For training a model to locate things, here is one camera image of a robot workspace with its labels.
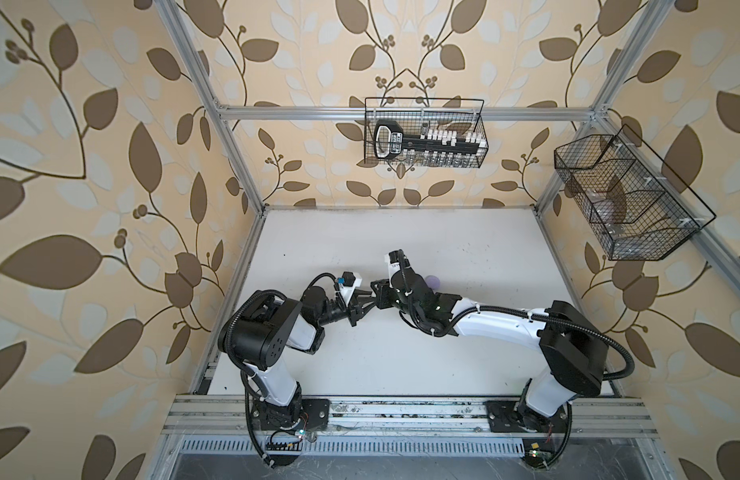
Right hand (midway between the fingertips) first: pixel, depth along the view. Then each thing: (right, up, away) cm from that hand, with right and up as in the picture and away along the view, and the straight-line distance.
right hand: (372, 286), depth 82 cm
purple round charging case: (+20, -2, +18) cm, 27 cm away
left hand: (+2, -4, +3) cm, 5 cm away
